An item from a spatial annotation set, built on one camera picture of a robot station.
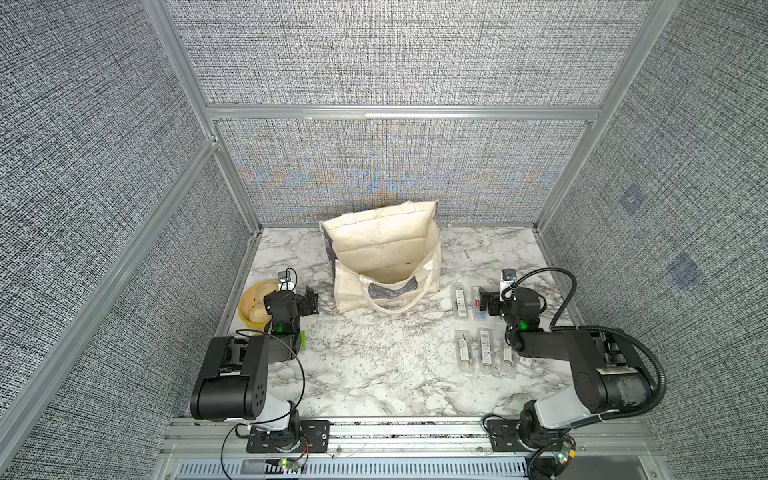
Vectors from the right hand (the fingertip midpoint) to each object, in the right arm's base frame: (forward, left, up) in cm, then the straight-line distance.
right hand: (497, 279), depth 93 cm
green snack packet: (-16, +60, -9) cm, 63 cm away
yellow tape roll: (-7, +77, -6) cm, 78 cm away
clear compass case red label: (-8, +8, 0) cm, 11 cm away
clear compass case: (-21, +13, -7) cm, 25 cm away
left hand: (-2, +63, 0) cm, 63 cm away
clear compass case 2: (-19, +6, -7) cm, 22 cm away
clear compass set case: (-4, +11, -8) cm, 14 cm away
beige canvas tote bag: (+10, +34, -2) cm, 35 cm away
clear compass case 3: (-23, 0, -7) cm, 24 cm away
